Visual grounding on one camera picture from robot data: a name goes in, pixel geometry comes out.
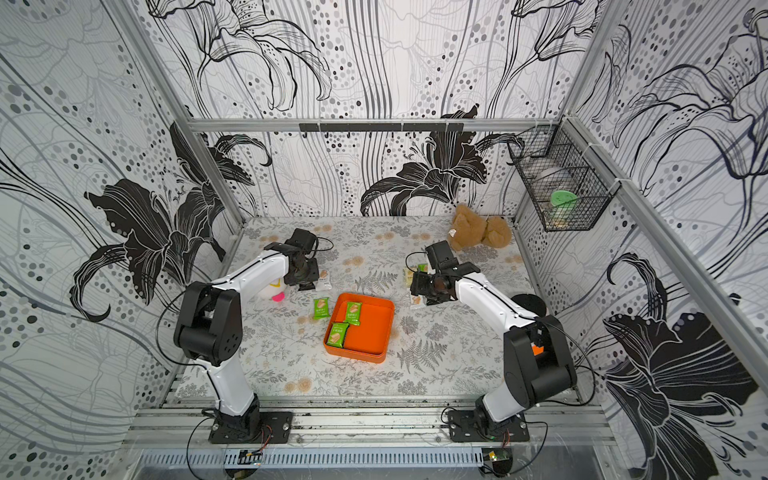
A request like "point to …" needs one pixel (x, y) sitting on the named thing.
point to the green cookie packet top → (423, 268)
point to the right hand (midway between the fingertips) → (423, 284)
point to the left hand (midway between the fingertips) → (310, 279)
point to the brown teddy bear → (469, 229)
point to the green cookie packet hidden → (321, 307)
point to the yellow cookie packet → (408, 277)
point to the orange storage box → (370, 340)
